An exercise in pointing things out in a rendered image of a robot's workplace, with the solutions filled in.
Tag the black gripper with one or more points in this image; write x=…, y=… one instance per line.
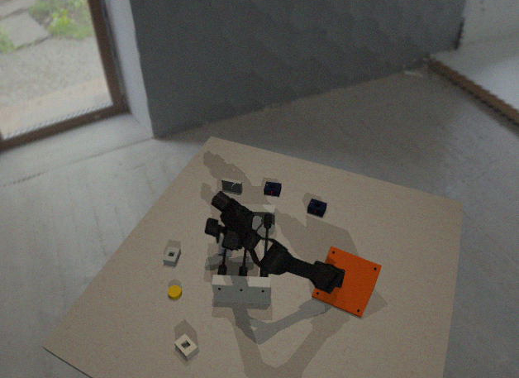
x=214, y=229

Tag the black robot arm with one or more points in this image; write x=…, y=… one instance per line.
x=277, y=259

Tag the yellow short cylinder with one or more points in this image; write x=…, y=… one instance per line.
x=174, y=292

